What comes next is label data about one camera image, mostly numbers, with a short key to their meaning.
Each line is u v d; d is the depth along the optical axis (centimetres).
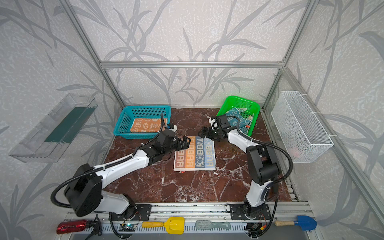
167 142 64
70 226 67
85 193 42
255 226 75
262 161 50
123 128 102
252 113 114
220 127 74
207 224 69
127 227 71
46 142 63
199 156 93
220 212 75
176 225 69
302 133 61
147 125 108
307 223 69
